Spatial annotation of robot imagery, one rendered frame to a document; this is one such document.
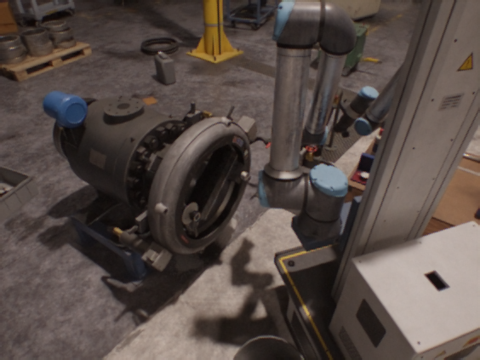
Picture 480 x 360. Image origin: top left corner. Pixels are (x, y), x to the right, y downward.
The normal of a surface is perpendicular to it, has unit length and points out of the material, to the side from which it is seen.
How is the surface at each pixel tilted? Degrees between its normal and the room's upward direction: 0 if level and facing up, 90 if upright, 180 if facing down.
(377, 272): 0
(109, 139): 38
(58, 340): 0
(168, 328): 0
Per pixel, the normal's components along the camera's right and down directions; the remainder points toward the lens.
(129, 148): -0.33, -0.30
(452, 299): 0.00, -0.77
